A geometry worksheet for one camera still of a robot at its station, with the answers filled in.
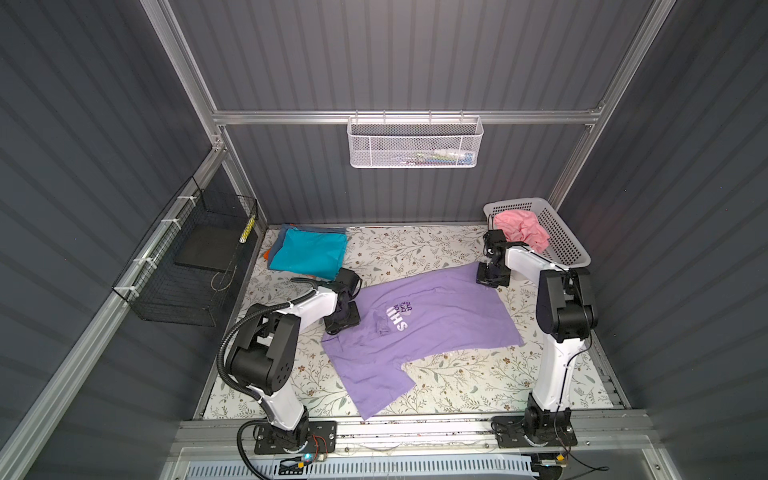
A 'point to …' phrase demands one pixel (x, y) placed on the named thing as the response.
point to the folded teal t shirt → (310, 253)
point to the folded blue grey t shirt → (286, 227)
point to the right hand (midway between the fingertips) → (490, 283)
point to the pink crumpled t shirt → (522, 226)
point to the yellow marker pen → (247, 229)
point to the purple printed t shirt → (408, 317)
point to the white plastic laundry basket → (562, 249)
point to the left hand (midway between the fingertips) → (349, 323)
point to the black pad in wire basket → (211, 246)
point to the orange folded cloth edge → (266, 254)
